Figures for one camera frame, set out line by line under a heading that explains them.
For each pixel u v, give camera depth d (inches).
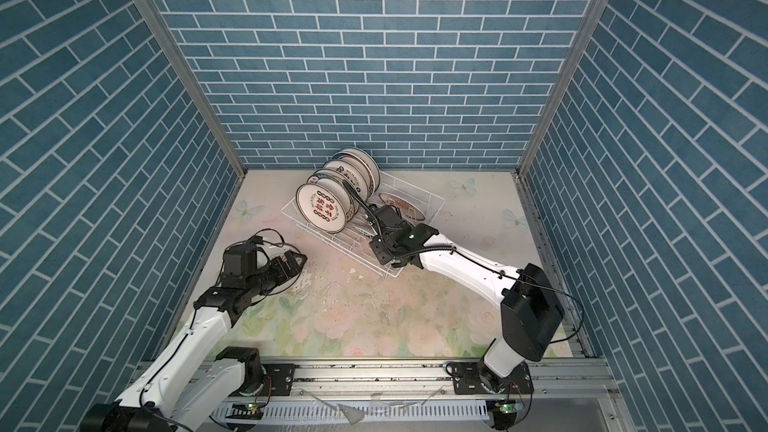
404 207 35.9
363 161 38.6
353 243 37.2
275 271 29.0
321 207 38.5
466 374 29.5
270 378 28.8
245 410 28.4
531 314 17.1
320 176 37.8
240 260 24.6
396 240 24.1
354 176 39.5
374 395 28.4
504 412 28.2
